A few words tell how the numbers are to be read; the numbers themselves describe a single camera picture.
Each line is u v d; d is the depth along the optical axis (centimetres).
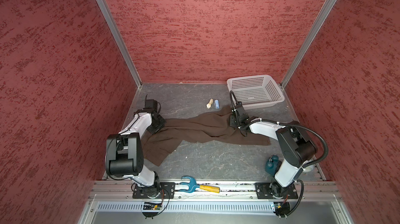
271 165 76
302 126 100
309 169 78
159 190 68
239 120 75
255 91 118
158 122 83
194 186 74
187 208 77
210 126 91
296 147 48
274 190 66
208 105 107
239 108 77
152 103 75
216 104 106
